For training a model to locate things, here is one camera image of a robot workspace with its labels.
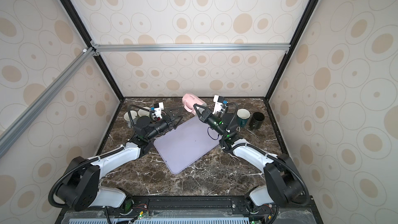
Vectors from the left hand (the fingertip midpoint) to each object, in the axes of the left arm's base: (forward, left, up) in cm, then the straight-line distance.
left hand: (186, 112), depth 71 cm
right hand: (+2, -3, +1) cm, 4 cm away
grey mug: (+14, +36, -22) cm, 45 cm away
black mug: (+12, -41, -24) cm, 49 cm away
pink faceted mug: (+7, -1, +1) cm, 7 cm away
